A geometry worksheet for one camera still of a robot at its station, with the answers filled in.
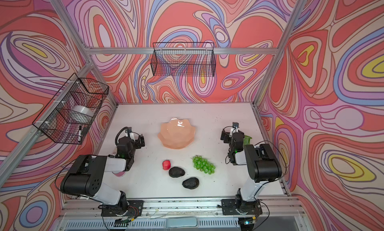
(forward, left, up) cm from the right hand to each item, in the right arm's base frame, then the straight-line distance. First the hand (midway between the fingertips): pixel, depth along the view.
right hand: (231, 132), depth 97 cm
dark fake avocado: (-25, +35, 0) cm, 43 cm away
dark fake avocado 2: (-31, +27, 0) cm, 41 cm away
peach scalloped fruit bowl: (+3, +36, -4) cm, 37 cm away
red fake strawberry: (-21, +41, -1) cm, 46 cm away
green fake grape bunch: (-21, +20, -1) cm, 29 cm away
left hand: (-1, +62, +3) cm, 62 cm away
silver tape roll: (-3, +79, +28) cm, 84 cm away
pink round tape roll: (-25, +66, -1) cm, 71 cm away
